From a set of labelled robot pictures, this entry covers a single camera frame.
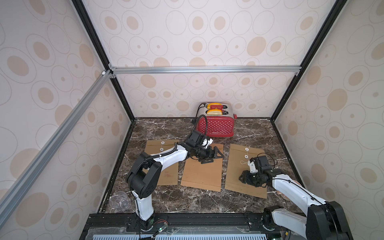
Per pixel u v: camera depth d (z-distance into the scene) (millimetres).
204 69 936
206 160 778
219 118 947
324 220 401
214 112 954
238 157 974
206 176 891
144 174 502
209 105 979
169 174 897
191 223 744
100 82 811
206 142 758
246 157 972
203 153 767
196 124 1176
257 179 724
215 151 763
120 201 801
